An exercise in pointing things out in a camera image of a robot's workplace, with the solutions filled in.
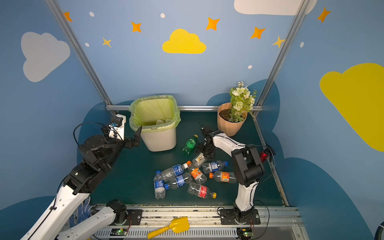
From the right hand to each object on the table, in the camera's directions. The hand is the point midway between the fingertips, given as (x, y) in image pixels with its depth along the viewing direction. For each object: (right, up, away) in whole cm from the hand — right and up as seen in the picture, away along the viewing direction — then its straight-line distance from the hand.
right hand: (201, 154), depth 93 cm
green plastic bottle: (-7, +6, +6) cm, 11 cm away
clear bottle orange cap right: (+12, -11, -10) cm, 19 cm away
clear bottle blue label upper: (-15, -8, -9) cm, 19 cm away
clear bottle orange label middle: (-3, -9, -9) cm, 13 cm away
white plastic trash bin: (-23, +8, 0) cm, 25 cm away
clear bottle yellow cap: (0, -17, -15) cm, 23 cm away
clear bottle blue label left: (-24, -15, -13) cm, 31 cm away
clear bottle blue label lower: (-12, -13, -11) cm, 21 cm away
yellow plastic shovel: (-12, -31, -21) cm, 39 cm away
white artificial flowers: (+25, +32, -3) cm, 41 cm away
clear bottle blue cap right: (+6, -7, -6) cm, 11 cm away
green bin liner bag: (-31, +26, +5) cm, 41 cm away
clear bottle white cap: (-2, -4, -4) cm, 5 cm away
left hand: (-32, +19, -31) cm, 48 cm away
